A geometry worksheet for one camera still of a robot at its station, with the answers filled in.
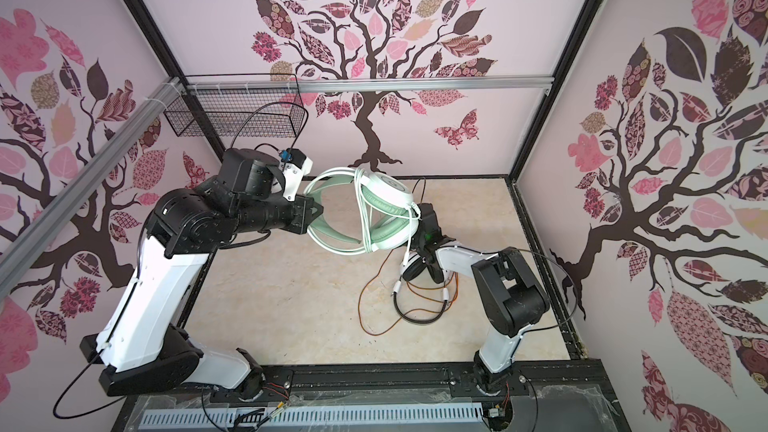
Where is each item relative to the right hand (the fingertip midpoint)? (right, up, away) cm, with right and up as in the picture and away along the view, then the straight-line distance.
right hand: (375, 228), depth 87 cm
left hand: (-10, +5, -28) cm, 30 cm away
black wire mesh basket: (-45, +39, +8) cm, 60 cm away
